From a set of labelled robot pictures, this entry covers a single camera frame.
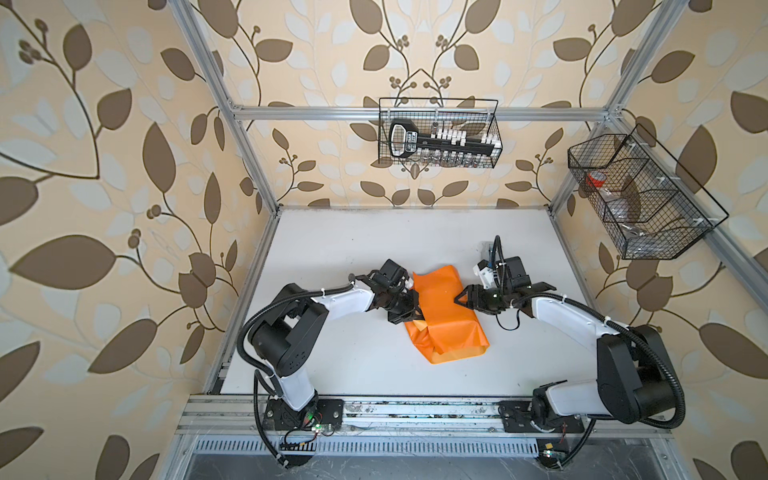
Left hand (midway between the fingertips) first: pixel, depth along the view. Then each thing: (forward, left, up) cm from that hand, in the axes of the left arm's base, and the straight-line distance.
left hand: (429, 314), depth 85 cm
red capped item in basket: (+35, -49, +23) cm, 65 cm away
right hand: (+4, -10, 0) cm, 11 cm away
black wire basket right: (+18, -53, +28) cm, 62 cm away
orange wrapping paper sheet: (-5, -5, +1) cm, 7 cm away
